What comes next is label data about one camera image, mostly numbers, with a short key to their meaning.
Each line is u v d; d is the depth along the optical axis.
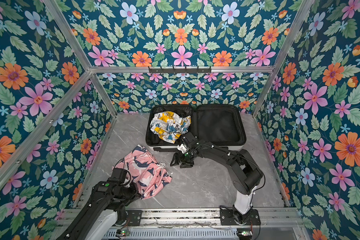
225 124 1.04
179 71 0.91
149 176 0.84
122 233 0.70
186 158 0.76
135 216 0.74
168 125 1.02
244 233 0.70
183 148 0.83
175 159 0.77
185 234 0.77
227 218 0.73
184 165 0.77
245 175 0.47
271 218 0.75
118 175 0.66
